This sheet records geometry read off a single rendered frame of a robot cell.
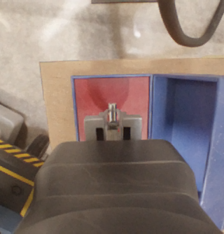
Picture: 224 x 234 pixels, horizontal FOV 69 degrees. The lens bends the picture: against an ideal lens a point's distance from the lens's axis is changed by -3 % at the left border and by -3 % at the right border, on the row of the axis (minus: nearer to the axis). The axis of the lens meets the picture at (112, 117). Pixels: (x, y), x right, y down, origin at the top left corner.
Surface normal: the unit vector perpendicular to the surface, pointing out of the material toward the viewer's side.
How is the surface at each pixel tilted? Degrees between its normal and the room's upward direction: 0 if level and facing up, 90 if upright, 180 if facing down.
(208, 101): 77
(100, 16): 0
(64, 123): 0
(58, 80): 0
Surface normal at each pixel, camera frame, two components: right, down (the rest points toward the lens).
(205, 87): -0.97, 0.09
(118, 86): 0.00, 0.28
